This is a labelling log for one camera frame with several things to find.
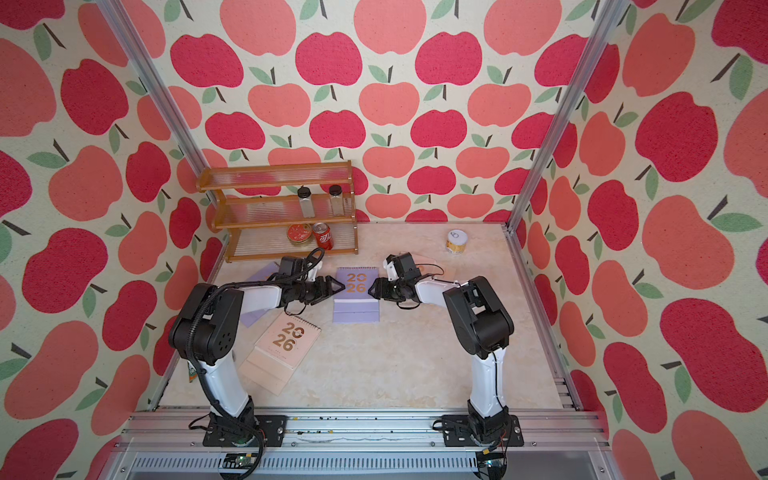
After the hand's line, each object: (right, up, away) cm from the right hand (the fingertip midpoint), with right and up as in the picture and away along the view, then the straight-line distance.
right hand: (376, 296), depth 99 cm
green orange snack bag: (-51, -19, -16) cm, 57 cm away
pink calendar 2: (+20, +10, -11) cm, 25 cm away
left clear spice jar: (-23, +31, -1) cm, 39 cm away
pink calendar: (-29, -14, -12) cm, 34 cm away
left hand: (-12, +1, -2) cm, 12 cm away
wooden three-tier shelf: (-27, +29, +2) cm, 40 cm away
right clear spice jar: (-13, +32, 0) cm, 35 cm away
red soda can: (-19, +20, +6) cm, 28 cm away
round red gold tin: (-30, +22, +14) cm, 39 cm away
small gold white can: (+30, +19, +12) cm, 38 cm away
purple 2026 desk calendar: (-7, -3, -1) cm, 8 cm away
